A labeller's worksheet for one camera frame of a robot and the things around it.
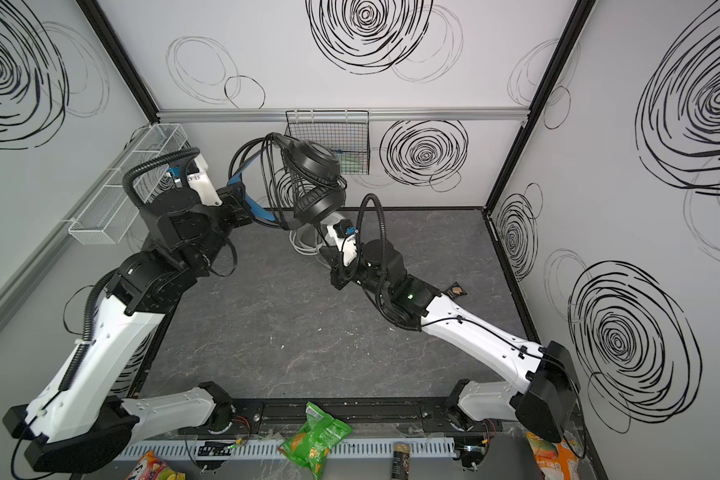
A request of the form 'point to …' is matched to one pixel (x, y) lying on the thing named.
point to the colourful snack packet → (149, 467)
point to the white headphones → (306, 239)
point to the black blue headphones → (289, 182)
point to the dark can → (401, 461)
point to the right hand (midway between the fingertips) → (317, 250)
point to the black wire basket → (346, 132)
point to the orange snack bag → (554, 460)
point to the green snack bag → (313, 442)
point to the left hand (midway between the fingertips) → (246, 184)
